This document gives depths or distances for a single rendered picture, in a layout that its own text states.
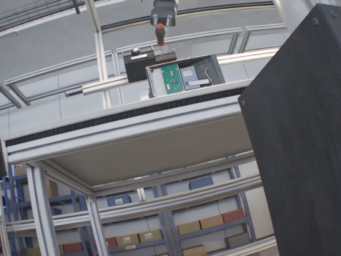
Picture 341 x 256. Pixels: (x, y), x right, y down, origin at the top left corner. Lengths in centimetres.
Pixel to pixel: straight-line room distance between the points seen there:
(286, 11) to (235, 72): 535
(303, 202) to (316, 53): 18
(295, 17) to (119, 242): 433
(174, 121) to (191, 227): 384
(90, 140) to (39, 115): 511
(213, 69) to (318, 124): 77
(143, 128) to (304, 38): 52
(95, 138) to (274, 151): 48
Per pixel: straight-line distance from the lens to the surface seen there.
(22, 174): 516
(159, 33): 86
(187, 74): 108
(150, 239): 456
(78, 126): 80
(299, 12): 48
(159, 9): 93
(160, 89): 106
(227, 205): 512
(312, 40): 34
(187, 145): 123
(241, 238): 469
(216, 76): 107
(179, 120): 77
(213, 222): 461
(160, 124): 77
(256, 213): 522
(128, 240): 458
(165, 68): 108
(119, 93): 251
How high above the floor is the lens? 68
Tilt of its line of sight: 18 degrees up
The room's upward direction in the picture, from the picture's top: 14 degrees counter-clockwise
